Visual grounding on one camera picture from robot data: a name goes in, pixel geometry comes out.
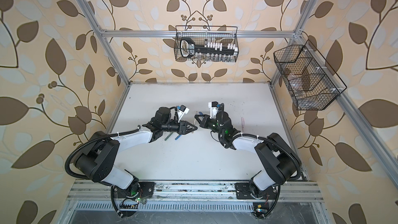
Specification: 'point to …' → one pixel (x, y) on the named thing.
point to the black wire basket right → (311, 88)
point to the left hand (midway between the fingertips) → (196, 127)
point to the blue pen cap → (200, 113)
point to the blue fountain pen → (176, 138)
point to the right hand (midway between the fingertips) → (195, 117)
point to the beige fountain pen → (194, 124)
